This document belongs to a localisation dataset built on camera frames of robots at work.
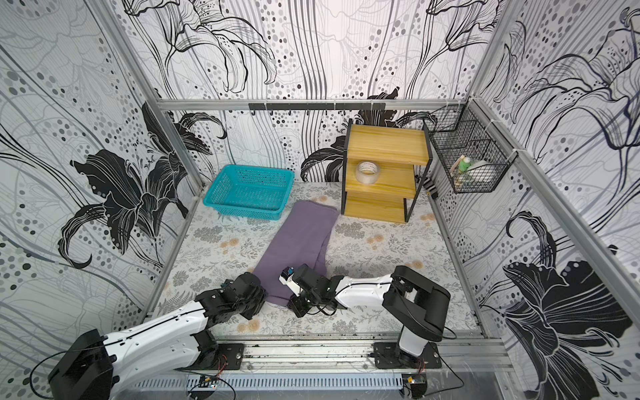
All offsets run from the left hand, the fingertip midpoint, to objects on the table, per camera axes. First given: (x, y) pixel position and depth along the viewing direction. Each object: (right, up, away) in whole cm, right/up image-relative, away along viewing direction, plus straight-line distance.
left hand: (272, 298), depth 84 cm
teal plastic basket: (-17, +39, +33) cm, 54 cm away
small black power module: (+45, -19, -14) cm, 51 cm away
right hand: (+7, -1, -1) cm, 7 cm away
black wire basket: (+69, +48, -2) cm, 84 cm away
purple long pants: (+9, +20, +11) cm, 24 cm away
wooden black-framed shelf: (+40, +41, +13) cm, 59 cm away
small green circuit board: (-16, -19, -13) cm, 28 cm away
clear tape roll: (+35, +45, +15) cm, 60 cm away
